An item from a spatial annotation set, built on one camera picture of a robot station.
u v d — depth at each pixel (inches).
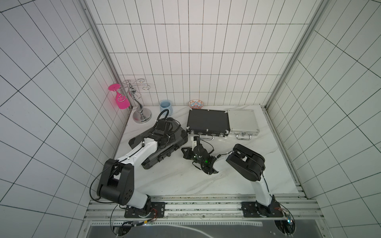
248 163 21.0
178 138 35.4
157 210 28.4
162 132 26.9
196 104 47.6
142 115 44.4
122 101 42.0
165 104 45.6
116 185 16.8
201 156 28.1
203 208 29.3
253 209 28.6
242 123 40.5
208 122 41.0
